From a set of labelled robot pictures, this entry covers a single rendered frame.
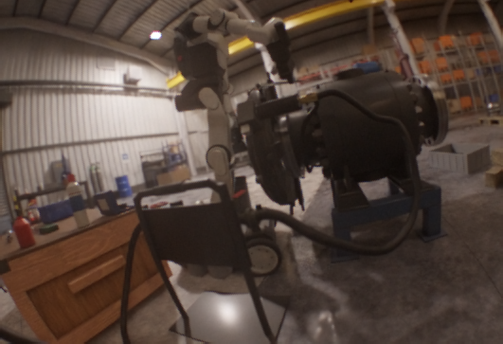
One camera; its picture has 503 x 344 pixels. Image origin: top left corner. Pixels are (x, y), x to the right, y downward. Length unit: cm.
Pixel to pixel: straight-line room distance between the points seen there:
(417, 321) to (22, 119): 968
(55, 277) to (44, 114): 869
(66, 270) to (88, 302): 17
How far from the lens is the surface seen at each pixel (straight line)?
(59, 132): 925
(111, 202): 102
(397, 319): 78
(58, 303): 97
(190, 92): 121
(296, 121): 117
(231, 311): 91
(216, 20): 95
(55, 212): 162
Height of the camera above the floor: 61
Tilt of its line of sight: 1 degrees down
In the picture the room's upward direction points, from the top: 14 degrees counter-clockwise
